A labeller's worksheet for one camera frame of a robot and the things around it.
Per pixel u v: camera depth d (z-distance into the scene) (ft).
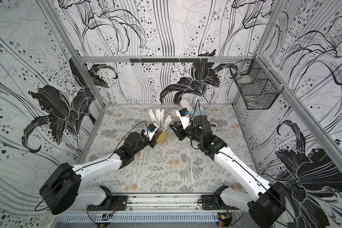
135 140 2.01
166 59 2.98
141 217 2.51
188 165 2.82
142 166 2.81
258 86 2.89
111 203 2.23
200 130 1.71
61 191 1.36
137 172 2.74
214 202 2.11
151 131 2.17
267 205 1.21
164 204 2.40
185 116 1.96
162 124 2.85
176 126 2.08
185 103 3.51
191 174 2.69
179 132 2.01
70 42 2.70
